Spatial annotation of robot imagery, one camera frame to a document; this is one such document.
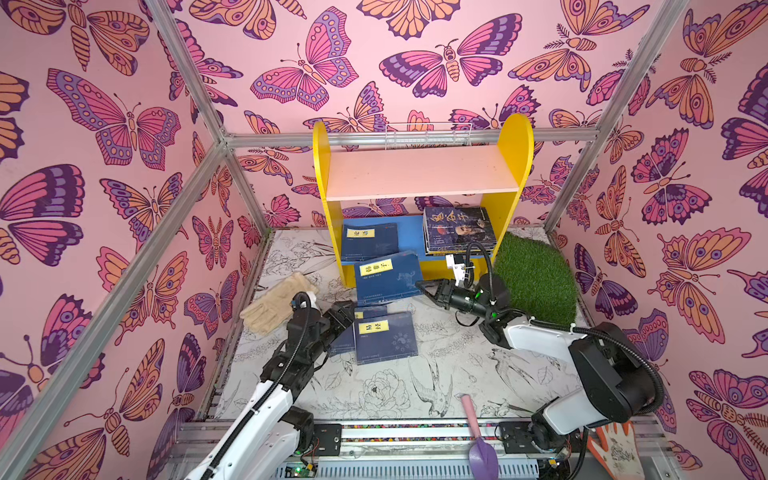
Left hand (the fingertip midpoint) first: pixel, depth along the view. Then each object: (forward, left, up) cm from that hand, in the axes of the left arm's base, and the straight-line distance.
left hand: (351, 305), depth 79 cm
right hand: (+3, -17, +5) cm, 18 cm away
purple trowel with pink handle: (-32, -32, -15) cm, 47 cm away
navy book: (-2, -8, -16) cm, 18 cm away
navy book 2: (-3, +3, -15) cm, 16 cm away
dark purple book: (+25, -29, +3) cm, 39 cm away
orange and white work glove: (-30, -64, -16) cm, 72 cm away
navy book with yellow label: (+25, -4, -3) cm, 25 cm away
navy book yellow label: (+7, -9, +2) cm, 12 cm away
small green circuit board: (-35, +12, -19) cm, 42 cm away
